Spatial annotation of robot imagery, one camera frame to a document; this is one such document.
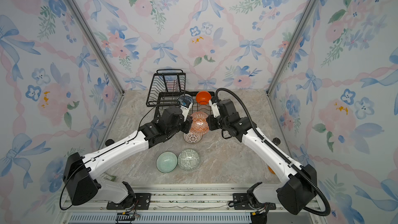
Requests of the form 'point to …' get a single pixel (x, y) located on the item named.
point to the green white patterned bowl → (188, 159)
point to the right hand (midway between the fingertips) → (208, 117)
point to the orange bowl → (203, 97)
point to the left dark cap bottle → (109, 142)
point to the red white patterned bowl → (199, 123)
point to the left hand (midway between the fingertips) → (192, 116)
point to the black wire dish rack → (167, 88)
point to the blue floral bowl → (185, 97)
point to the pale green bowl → (166, 162)
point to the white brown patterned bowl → (192, 138)
